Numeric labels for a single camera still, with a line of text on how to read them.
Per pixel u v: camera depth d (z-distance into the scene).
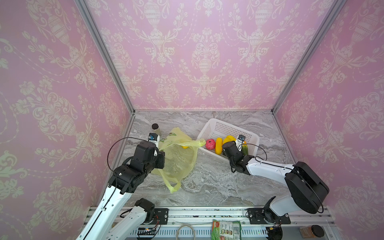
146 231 0.73
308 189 0.46
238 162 0.67
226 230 0.69
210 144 0.94
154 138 0.60
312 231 0.63
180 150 0.99
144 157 0.48
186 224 0.71
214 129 1.06
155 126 1.00
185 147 0.96
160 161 0.61
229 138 0.99
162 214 0.75
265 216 0.66
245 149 0.94
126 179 0.44
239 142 0.79
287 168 0.49
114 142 0.54
